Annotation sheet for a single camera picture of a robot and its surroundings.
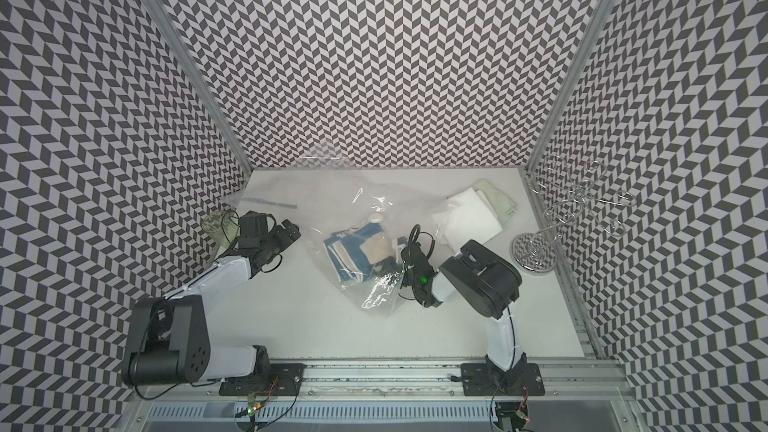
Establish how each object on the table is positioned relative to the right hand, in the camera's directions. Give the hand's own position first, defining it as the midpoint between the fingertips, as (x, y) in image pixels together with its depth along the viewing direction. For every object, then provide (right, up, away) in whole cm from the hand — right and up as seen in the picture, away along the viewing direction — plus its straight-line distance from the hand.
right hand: (370, 272), depth 91 cm
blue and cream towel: (-6, +5, +2) cm, 8 cm away
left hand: (-25, +11, +1) cm, 27 cm away
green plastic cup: (-53, +12, +13) cm, 56 cm away
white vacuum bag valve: (+1, +16, +8) cm, 18 cm away
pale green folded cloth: (+45, +20, +13) cm, 51 cm away
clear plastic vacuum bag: (-6, +13, +7) cm, 16 cm away
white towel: (+32, +17, +6) cm, 37 cm away
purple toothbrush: (-37, +21, +15) cm, 45 cm away
